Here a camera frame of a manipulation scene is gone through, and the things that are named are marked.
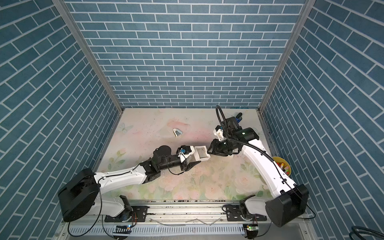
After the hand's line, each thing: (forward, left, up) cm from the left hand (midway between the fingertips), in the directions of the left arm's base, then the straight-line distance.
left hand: (200, 156), depth 75 cm
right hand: (+1, -6, +2) cm, 6 cm away
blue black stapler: (+39, -30, -13) cm, 50 cm away
